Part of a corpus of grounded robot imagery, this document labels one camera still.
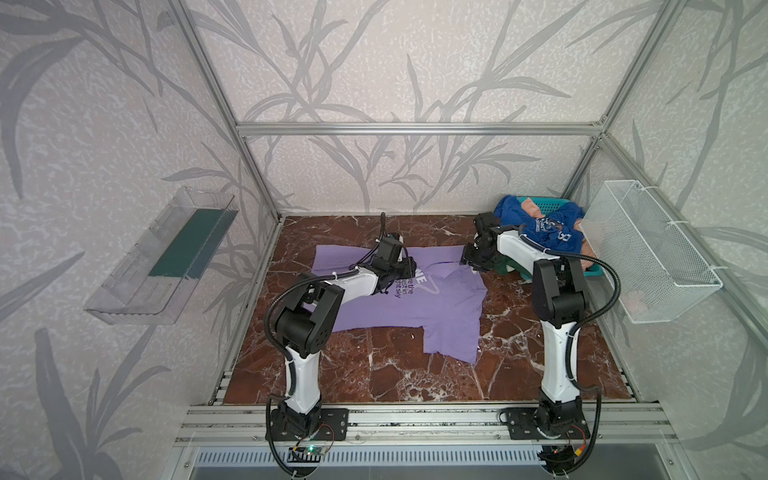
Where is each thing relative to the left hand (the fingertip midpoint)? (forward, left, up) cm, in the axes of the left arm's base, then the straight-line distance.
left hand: (413, 255), depth 98 cm
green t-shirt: (-15, -21, +18) cm, 32 cm away
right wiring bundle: (-54, -36, -8) cm, 65 cm away
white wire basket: (-23, -50, +28) cm, 62 cm away
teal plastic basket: (+26, -52, -1) cm, 58 cm away
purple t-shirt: (-12, -11, -8) cm, 18 cm away
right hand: (+4, -19, -5) cm, 20 cm away
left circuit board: (-53, +27, -9) cm, 60 cm away
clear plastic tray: (-24, +58, +24) cm, 67 cm away
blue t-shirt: (+10, -49, +2) cm, 50 cm away
